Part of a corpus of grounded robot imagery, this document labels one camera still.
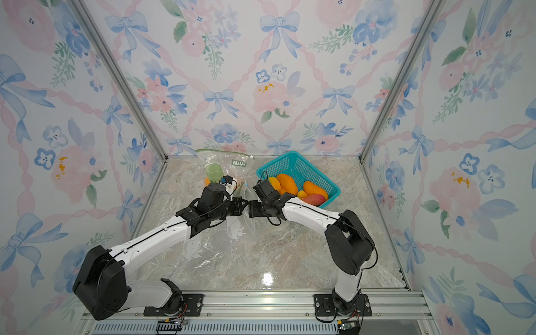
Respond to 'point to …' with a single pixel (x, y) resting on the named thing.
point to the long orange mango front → (311, 188)
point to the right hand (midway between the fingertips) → (254, 208)
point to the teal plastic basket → (301, 169)
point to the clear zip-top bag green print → (217, 163)
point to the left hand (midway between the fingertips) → (250, 200)
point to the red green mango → (315, 199)
